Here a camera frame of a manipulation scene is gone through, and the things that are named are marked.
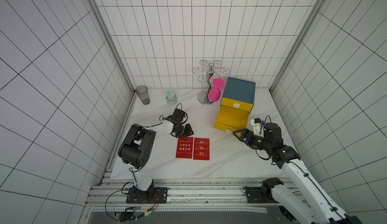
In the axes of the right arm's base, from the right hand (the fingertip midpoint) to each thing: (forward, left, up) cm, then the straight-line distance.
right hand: (236, 132), depth 77 cm
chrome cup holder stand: (+41, +19, -18) cm, 48 cm away
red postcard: (-3, +18, -17) cm, 25 cm away
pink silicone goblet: (+27, +11, +1) cm, 29 cm away
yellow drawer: (+15, -2, -10) cm, 18 cm away
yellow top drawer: (+17, -2, +3) cm, 17 cm away
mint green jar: (+32, +42, -11) cm, 54 cm away
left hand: (+4, +26, -15) cm, 30 cm away
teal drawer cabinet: (+27, -4, +5) cm, 27 cm away
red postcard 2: (-3, +28, -17) cm, 33 cm away
